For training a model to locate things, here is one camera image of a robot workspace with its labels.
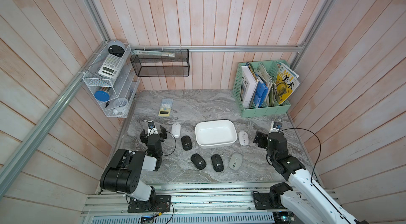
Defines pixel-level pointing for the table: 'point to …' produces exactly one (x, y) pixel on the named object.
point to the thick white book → (248, 86)
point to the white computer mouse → (176, 128)
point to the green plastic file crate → (265, 71)
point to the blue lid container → (103, 94)
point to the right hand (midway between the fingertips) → (264, 131)
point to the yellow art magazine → (287, 82)
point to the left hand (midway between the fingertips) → (153, 128)
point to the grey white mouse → (235, 161)
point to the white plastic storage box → (215, 134)
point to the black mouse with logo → (218, 163)
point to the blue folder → (260, 94)
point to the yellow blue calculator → (165, 107)
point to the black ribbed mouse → (186, 142)
